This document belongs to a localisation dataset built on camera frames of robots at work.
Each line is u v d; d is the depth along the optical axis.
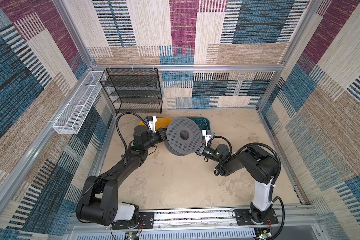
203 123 1.04
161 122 1.13
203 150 0.77
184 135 0.83
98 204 0.42
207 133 0.80
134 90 1.11
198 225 0.73
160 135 0.73
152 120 0.76
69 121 0.88
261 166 0.51
